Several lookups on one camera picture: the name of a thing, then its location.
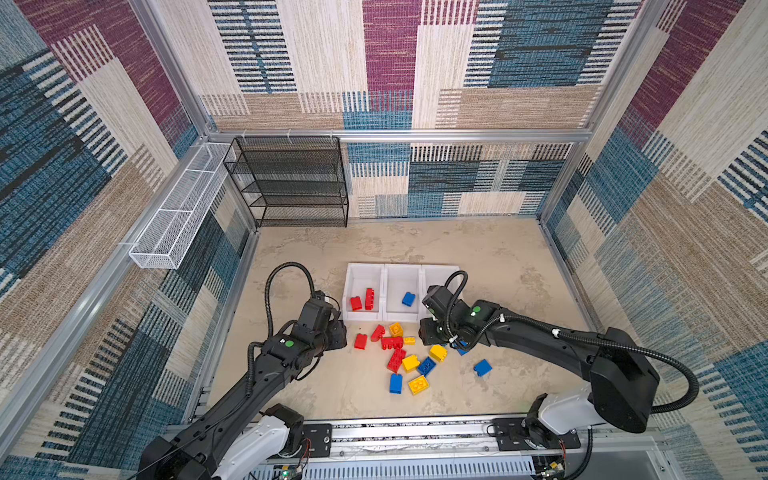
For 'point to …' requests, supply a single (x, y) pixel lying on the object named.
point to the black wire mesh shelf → (291, 181)
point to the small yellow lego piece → (410, 340)
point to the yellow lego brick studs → (396, 330)
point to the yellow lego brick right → (438, 352)
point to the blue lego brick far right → (482, 368)
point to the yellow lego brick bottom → (410, 363)
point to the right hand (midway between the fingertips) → (429, 337)
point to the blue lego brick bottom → (426, 366)
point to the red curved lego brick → (377, 333)
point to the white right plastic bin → (436, 275)
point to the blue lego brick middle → (462, 352)
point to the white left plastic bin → (359, 277)
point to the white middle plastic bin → (397, 280)
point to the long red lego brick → (369, 299)
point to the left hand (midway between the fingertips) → (339, 326)
